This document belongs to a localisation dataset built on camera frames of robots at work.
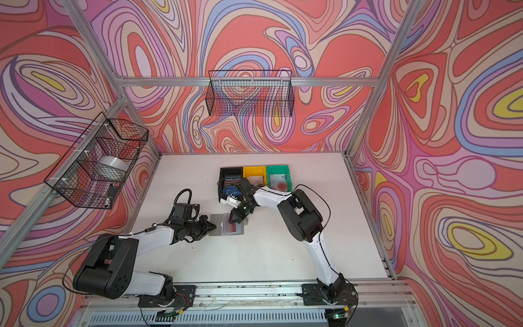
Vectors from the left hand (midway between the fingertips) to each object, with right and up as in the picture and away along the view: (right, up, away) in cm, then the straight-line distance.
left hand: (219, 224), depth 90 cm
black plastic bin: (+1, +19, +15) cm, 24 cm away
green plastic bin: (+31, +25, +14) cm, 42 cm away
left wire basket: (-43, +24, -17) cm, 52 cm away
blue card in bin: (+4, +15, +12) cm, 19 cm away
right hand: (+6, 0, +2) cm, 7 cm away
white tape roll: (-35, +27, -17) cm, 47 cm away
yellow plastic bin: (+16, +24, +14) cm, 32 cm away
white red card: (+28, +19, +14) cm, 36 cm away
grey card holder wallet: (0, -1, 0) cm, 1 cm away
